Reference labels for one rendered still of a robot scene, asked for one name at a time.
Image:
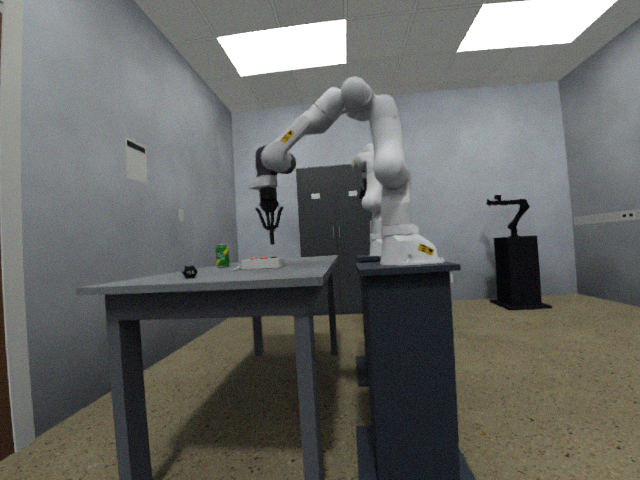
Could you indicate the green drink can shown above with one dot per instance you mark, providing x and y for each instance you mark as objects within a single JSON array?
[{"x": 222, "y": 256}]

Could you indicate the white power strip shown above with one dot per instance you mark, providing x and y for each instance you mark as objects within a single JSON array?
[{"x": 263, "y": 262}]

